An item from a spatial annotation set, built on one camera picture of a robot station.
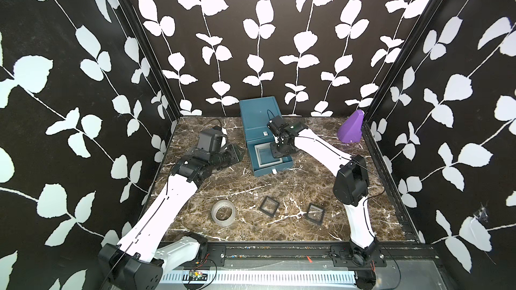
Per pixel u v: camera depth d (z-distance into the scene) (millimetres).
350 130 1031
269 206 870
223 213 841
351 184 537
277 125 721
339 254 743
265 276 701
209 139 532
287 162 871
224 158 617
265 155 945
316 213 851
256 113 943
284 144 764
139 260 371
